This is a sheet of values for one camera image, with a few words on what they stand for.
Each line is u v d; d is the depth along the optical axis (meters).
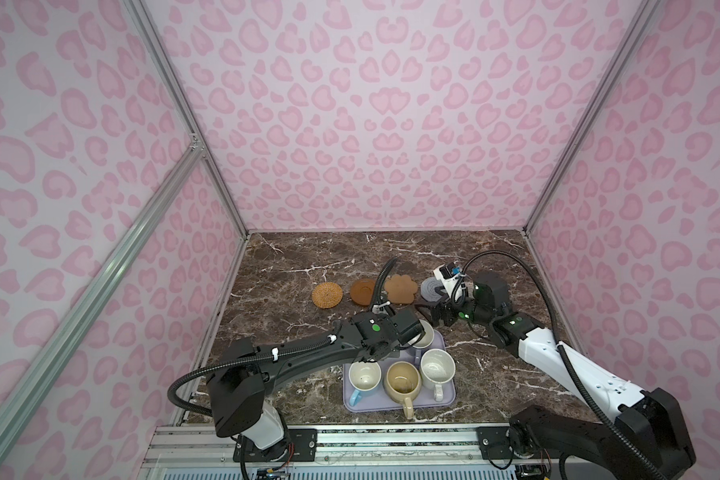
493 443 0.73
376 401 0.81
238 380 0.41
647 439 0.39
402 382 0.83
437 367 0.84
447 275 0.69
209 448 0.75
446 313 0.69
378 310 0.71
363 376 0.83
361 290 1.04
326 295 1.01
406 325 0.60
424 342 0.82
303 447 0.73
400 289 1.02
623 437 0.38
